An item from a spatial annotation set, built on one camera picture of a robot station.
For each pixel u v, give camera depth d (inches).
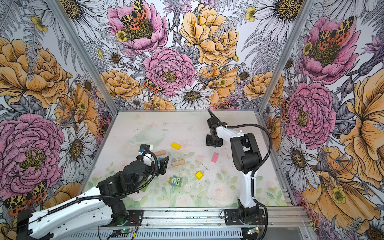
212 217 30.0
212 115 30.6
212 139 34.5
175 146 40.1
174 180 33.5
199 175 34.2
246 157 21.9
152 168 22.7
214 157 37.9
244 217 26.0
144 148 24.3
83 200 18.9
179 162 37.0
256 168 21.6
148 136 42.5
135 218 29.1
